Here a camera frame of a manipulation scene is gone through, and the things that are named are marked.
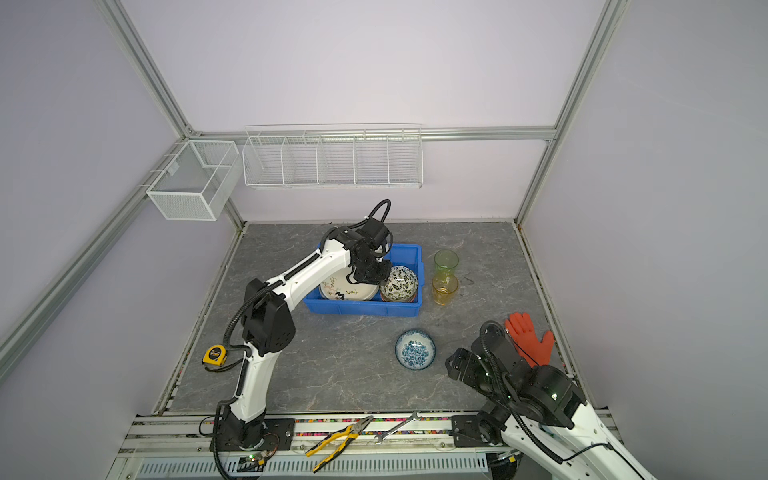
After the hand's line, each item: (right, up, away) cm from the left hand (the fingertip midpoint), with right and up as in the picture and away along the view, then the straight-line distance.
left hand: (387, 285), depth 88 cm
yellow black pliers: (-10, -35, -14) cm, 39 cm away
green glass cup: (+19, +7, +12) cm, 24 cm away
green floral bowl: (+4, -1, +4) cm, 6 cm away
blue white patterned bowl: (+8, -19, -1) cm, 20 cm away
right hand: (+17, -18, -18) cm, 31 cm away
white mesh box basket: (-65, +31, +9) cm, 73 cm away
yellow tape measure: (-49, -19, -3) cm, 53 cm away
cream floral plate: (-16, -2, +10) cm, 19 cm away
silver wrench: (-1, -36, -14) cm, 39 cm away
